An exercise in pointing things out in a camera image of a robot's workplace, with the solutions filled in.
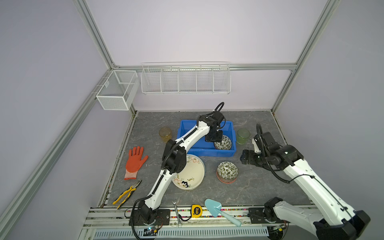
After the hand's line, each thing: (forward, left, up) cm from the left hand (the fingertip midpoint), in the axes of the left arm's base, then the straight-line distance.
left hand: (220, 142), depth 92 cm
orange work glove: (-6, +54, -8) cm, 55 cm away
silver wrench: (-40, +25, -9) cm, 48 cm away
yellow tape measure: (-35, +17, -6) cm, 40 cm away
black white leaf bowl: (+1, -4, -5) cm, 6 cm away
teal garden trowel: (-35, +7, -9) cm, 37 cm away
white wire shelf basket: (+48, +20, +15) cm, 54 cm away
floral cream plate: (-18, +18, -6) cm, 26 cm away
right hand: (-17, -11, +9) cm, 22 cm away
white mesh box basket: (+37, +66, +15) cm, 77 cm away
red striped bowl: (-23, 0, -2) cm, 23 cm away
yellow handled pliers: (-22, +52, -8) cm, 57 cm away
